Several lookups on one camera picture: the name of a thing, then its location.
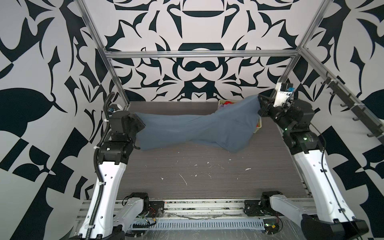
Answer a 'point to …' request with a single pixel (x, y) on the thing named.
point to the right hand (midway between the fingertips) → (262, 95)
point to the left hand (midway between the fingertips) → (135, 114)
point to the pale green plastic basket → (223, 103)
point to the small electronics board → (271, 225)
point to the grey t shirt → (233, 127)
